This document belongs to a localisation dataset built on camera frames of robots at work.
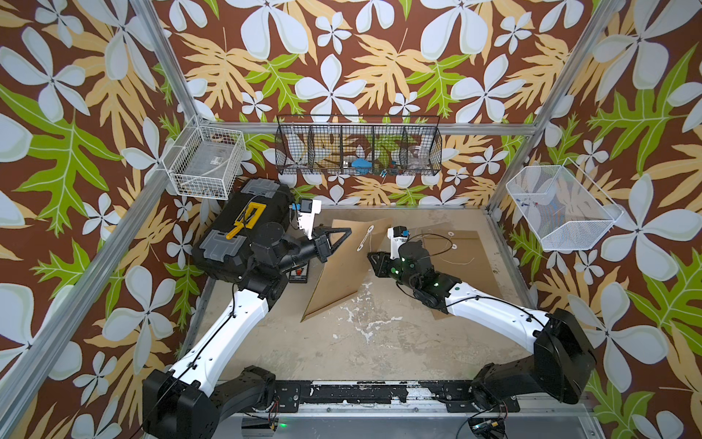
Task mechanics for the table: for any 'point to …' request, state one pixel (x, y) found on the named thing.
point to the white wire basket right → (566, 208)
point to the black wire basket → (358, 144)
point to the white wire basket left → (206, 163)
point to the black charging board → (299, 274)
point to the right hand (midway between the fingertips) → (366, 254)
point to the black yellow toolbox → (224, 245)
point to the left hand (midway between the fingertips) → (351, 230)
